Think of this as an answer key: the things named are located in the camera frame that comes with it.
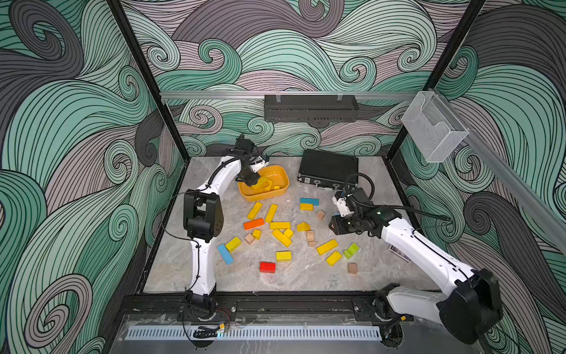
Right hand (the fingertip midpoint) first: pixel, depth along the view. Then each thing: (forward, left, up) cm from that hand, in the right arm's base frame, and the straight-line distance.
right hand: (332, 225), depth 81 cm
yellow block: (-8, +18, -10) cm, 22 cm away
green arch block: (-5, -9, -11) cm, 15 cm away
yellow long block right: (-3, 0, -12) cm, 13 cm away
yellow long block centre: (+12, +24, -11) cm, 29 cm away
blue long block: (-6, +42, -11) cm, 43 cm away
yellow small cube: (+2, +16, -10) cm, 19 cm away
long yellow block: (+13, +31, -10) cm, 35 cm away
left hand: (+24, +32, +1) cm, 40 cm away
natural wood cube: (-12, -8, -12) cm, 18 cm away
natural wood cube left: (-1, +32, -10) cm, 34 cm away
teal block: (+20, +5, -13) cm, 25 cm away
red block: (-12, +25, -11) cm, 29 cm away
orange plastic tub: (+30, +23, -10) cm, 39 cm away
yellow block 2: (-8, -1, -11) cm, 14 cm away
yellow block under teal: (+17, +7, -13) cm, 22 cm away
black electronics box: (+34, -5, -7) cm, 35 cm away
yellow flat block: (+6, +20, -11) cm, 23 cm away
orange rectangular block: (+8, +31, -12) cm, 35 cm away
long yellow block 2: (+26, +28, -8) cm, 39 cm away
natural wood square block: (+10, +2, -10) cm, 15 cm away
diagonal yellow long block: (0, +19, -11) cm, 22 cm away
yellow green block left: (-3, +38, -9) cm, 40 cm away
